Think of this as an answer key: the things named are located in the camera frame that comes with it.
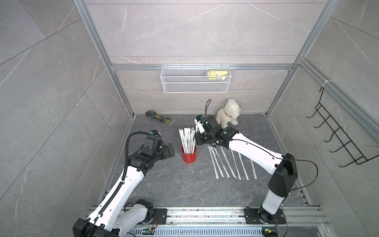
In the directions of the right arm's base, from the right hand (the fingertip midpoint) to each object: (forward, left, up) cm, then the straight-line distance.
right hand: (196, 136), depth 81 cm
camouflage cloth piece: (+34, +35, -15) cm, 51 cm away
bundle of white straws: (+3, +5, -6) cm, 8 cm away
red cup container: (-6, +4, -14) cm, 16 cm away
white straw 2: (-16, -23, -20) cm, 34 cm away
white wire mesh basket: (+42, -1, +11) cm, 43 cm away
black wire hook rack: (-20, -66, +12) cm, 70 cm away
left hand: (-6, +16, -1) cm, 17 cm away
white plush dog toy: (+23, -24, -6) cm, 33 cm away
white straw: (-16, -19, -20) cm, 32 cm away
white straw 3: (-17, -26, -20) cm, 37 cm away
